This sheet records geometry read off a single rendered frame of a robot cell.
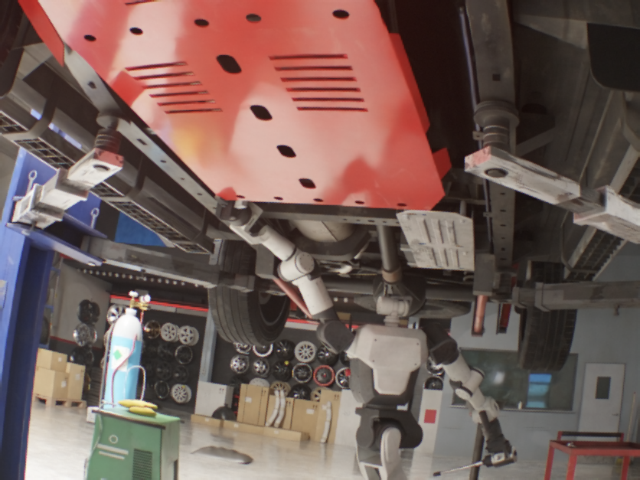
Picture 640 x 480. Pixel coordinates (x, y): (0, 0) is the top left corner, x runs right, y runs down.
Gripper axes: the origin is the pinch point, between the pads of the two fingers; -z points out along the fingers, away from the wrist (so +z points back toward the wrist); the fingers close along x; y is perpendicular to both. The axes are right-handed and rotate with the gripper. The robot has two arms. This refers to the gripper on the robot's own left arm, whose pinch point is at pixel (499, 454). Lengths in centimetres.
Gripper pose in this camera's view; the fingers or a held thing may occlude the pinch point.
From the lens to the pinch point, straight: 295.9
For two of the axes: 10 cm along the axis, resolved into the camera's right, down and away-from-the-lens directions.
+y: 4.1, -1.3, 9.0
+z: -3.7, -9.3, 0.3
